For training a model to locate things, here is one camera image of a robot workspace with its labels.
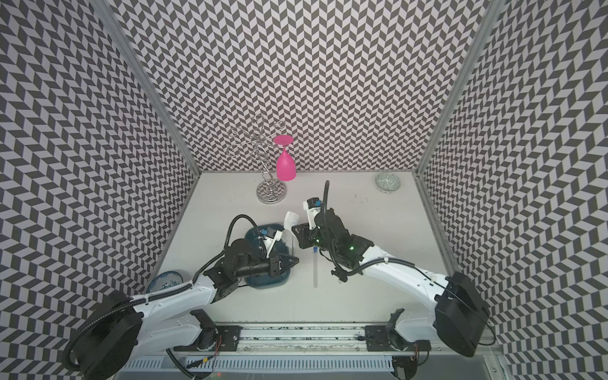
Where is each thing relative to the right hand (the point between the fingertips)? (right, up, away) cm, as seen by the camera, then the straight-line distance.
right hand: (294, 233), depth 76 cm
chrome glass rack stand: (-15, +14, +35) cm, 41 cm away
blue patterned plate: (-46, -17, +5) cm, 49 cm away
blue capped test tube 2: (+7, -15, +12) cm, 20 cm away
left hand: (+1, -10, -1) cm, 10 cm away
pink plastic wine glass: (-5, +22, +16) cm, 28 cm away
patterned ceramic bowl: (+41, +18, +36) cm, 58 cm away
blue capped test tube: (-1, -3, 0) cm, 3 cm away
